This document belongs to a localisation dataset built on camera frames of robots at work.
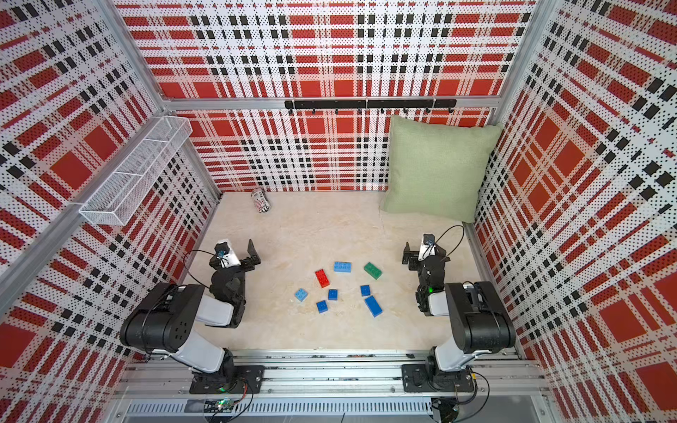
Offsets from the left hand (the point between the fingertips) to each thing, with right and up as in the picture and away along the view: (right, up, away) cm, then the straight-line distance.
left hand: (243, 243), depth 89 cm
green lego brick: (+45, -11, +6) cm, 47 cm away
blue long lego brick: (+45, -21, -2) cm, 50 cm away
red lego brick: (+27, -13, +4) cm, 30 cm away
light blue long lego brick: (+34, -10, +7) cm, 36 cm away
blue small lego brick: (+31, -18, -1) cm, 36 cm away
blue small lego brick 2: (+28, -21, -3) cm, 35 cm away
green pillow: (+69, +27, +9) cm, 75 cm away
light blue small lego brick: (+20, -18, +1) cm, 27 cm away
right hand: (+64, 0, +3) cm, 64 cm away
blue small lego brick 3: (+42, -17, +2) cm, 46 cm away
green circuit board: (+3, -42, -20) cm, 46 cm away
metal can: (-3, +16, +26) cm, 31 cm away
